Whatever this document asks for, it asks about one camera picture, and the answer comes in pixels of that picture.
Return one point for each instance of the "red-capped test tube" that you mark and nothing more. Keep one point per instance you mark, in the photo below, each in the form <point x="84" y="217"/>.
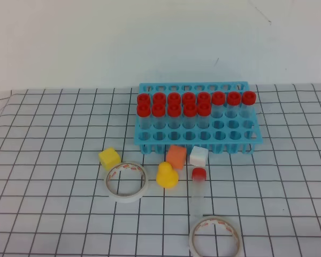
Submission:
<point x="199" y="176"/>

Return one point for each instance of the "front row tube two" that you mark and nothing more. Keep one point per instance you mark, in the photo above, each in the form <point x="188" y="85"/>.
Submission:
<point x="158" y="112"/>

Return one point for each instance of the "row tube two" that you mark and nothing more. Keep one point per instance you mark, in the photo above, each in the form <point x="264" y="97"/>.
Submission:
<point x="159" y="98"/>
<point x="158" y="112"/>

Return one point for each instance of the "front row tube three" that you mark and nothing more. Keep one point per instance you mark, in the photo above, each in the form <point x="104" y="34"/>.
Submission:
<point x="174" y="114"/>

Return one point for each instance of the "row tube three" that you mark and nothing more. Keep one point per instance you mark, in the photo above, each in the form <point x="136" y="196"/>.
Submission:
<point x="174" y="114"/>
<point x="174" y="98"/>

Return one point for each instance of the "front row tube one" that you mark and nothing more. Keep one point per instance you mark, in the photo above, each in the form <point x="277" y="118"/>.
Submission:
<point x="144" y="114"/>

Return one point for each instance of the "row tube one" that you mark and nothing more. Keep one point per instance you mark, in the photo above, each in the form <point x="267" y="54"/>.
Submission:
<point x="144" y="114"/>
<point x="143" y="98"/>

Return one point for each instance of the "back row tube two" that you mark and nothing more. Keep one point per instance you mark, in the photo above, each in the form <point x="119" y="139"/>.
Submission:
<point x="159" y="98"/>

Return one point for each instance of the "back row tube three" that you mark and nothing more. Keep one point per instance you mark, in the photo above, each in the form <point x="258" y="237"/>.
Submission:
<point x="174" y="98"/>

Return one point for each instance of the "back row tube one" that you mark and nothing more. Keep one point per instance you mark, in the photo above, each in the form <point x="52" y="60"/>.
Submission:
<point x="143" y="98"/>

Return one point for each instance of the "front row tube four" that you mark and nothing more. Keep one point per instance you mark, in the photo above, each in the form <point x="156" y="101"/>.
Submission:
<point x="190" y="112"/>

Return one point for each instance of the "row tube four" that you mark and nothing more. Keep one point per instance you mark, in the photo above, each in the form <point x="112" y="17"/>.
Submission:
<point x="190" y="112"/>
<point x="188" y="98"/>

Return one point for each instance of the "back row tube four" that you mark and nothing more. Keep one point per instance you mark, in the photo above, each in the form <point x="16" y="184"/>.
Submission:
<point x="188" y="98"/>

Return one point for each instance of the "front row tube five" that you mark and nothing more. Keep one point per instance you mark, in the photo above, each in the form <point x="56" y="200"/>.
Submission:
<point x="203" y="111"/>

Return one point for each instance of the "row tube five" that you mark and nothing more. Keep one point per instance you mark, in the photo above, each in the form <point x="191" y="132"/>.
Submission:
<point x="203" y="97"/>
<point x="203" y="111"/>

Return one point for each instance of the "back row tube five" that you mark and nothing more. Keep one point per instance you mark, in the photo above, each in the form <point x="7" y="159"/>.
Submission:
<point x="203" y="97"/>

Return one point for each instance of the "blue test tube rack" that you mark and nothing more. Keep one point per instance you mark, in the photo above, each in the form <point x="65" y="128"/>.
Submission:
<point x="223" y="134"/>

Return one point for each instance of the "back row tube six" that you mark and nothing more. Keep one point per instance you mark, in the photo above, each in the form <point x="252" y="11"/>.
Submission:
<point x="217" y="104"/>

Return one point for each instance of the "back row tube seven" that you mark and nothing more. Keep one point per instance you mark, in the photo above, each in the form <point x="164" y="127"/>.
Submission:
<point x="233" y="103"/>

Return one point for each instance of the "back row tube eight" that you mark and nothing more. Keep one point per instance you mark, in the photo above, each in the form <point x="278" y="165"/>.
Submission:
<point x="248" y="99"/>

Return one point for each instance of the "orange foam cube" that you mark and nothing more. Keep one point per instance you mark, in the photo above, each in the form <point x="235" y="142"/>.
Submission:
<point x="176" y="156"/>

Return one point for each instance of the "white foam cube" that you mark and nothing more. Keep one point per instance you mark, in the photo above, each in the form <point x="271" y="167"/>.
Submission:
<point x="198" y="156"/>

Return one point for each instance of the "yellow rubber duck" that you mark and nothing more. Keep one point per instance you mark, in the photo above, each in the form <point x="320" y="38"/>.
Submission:
<point x="166" y="177"/>

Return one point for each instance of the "yellow foam cube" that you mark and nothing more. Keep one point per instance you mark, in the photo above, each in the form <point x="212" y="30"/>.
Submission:
<point x="109" y="158"/>

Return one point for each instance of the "left white tape roll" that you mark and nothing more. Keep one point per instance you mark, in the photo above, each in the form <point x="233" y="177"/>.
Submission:
<point x="126" y="182"/>

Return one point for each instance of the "white tape roll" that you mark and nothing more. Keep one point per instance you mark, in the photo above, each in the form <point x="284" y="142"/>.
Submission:
<point x="126" y="182"/>
<point x="214" y="235"/>

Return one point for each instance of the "checkered table cloth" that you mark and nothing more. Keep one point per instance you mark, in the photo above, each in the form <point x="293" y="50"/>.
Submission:
<point x="53" y="200"/>

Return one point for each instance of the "front white tape roll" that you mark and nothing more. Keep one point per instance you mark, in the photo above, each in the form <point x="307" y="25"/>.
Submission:
<point x="214" y="235"/>

